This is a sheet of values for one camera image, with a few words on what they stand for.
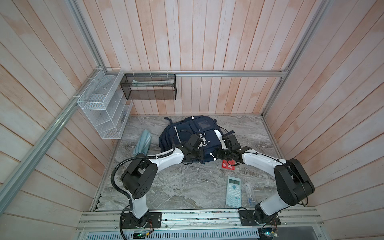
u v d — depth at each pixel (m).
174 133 0.98
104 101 0.77
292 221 0.73
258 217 0.66
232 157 0.68
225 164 0.93
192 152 0.69
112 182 0.45
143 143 0.96
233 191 0.82
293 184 0.45
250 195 0.80
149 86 1.03
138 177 0.47
